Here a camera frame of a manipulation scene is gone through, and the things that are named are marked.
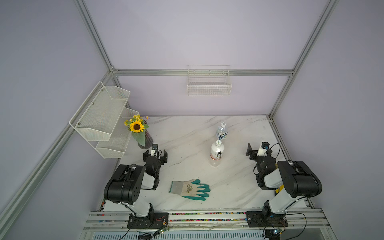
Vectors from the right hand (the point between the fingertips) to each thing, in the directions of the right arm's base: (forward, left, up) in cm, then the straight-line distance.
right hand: (257, 146), depth 92 cm
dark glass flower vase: (+6, +70, -2) cm, 70 cm away
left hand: (-1, +64, -3) cm, 64 cm away
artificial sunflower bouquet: (+4, +71, +17) cm, 73 cm away
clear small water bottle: (+7, +22, +5) cm, 24 cm away
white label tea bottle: (-8, +27, +9) cm, 29 cm away
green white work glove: (-23, +41, -6) cm, 48 cm away
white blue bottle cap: (+10, +21, +10) cm, 26 cm away
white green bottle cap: (-7, +26, +14) cm, 31 cm away
